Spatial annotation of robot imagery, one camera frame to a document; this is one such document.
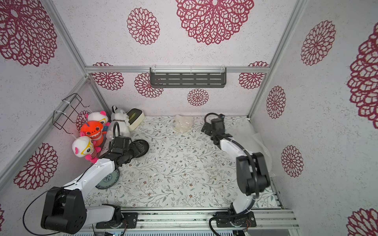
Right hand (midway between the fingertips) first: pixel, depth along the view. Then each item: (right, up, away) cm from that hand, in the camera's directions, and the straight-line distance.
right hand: (209, 125), depth 94 cm
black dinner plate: (-42, -14, +4) cm, 45 cm away
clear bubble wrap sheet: (-18, +2, +15) cm, 24 cm away
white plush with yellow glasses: (-70, -12, -15) cm, 73 cm away
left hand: (-44, -16, -5) cm, 47 cm away
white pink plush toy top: (-72, +6, 0) cm, 72 cm away
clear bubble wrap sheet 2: (+27, -5, +15) cm, 32 cm away
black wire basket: (-78, +7, -16) cm, 80 cm away
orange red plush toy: (-70, -3, -6) cm, 71 cm away
